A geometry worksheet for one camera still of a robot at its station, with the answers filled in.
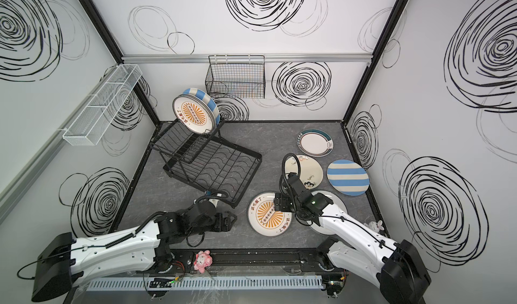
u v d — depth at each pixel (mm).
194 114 846
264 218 839
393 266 394
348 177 972
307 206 570
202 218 584
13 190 512
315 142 1097
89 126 722
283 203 723
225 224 692
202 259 710
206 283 962
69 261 418
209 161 1007
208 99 808
